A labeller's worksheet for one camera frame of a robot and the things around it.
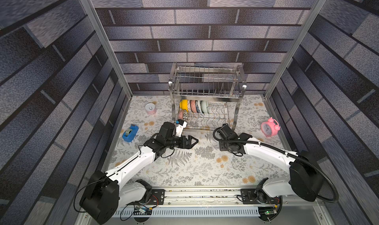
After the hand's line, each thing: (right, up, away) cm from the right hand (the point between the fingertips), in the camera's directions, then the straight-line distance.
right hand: (223, 142), depth 88 cm
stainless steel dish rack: (-11, +28, -12) cm, 32 cm away
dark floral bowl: (-15, +21, +10) cm, 28 cm away
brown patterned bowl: (-18, +24, +12) cm, 32 cm away
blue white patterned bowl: (-14, +22, +10) cm, 28 cm away
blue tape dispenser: (-59, +4, +5) cm, 60 cm away
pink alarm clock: (+30, +8, +3) cm, 32 cm away
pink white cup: (-49, +21, +16) cm, 56 cm away
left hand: (-18, +4, -10) cm, 21 cm away
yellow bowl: (-25, +24, +13) cm, 37 cm away
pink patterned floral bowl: (-26, +17, +5) cm, 32 cm away
